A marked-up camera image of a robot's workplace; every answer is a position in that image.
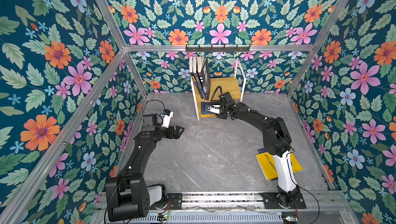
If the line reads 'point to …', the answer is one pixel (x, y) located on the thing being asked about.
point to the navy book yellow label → (203, 111)
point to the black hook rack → (217, 49)
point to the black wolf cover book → (204, 74)
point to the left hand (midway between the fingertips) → (177, 123)
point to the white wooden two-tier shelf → (232, 87)
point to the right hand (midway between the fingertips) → (218, 106)
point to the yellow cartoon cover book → (267, 165)
